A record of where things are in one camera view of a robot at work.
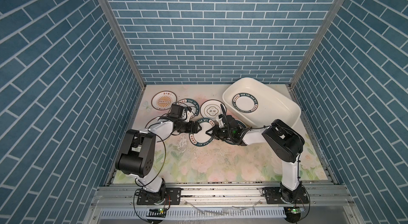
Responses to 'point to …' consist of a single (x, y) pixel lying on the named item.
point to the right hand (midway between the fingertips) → (206, 133)
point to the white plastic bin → (273, 104)
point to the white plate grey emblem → (211, 109)
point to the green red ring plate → (241, 123)
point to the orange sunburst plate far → (163, 100)
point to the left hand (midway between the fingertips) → (198, 128)
